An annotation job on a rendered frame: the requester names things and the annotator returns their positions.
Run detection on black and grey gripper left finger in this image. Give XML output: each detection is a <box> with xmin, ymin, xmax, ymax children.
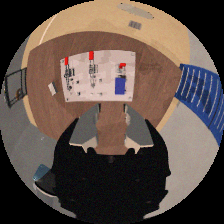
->
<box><xmin>51</xmin><ymin>103</ymin><xmax>101</xmax><ymax>174</ymax></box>

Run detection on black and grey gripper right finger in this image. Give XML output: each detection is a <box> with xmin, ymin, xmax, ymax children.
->
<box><xmin>124</xmin><ymin>103</ymin><xmax>171</xmax><ymax>177</ymax></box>

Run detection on black toggle clamp with red handle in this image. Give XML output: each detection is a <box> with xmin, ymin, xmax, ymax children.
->
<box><xmin>64</xmin><ymin>57</ymin><xmax>75</xmax><ymax>91</ymax></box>

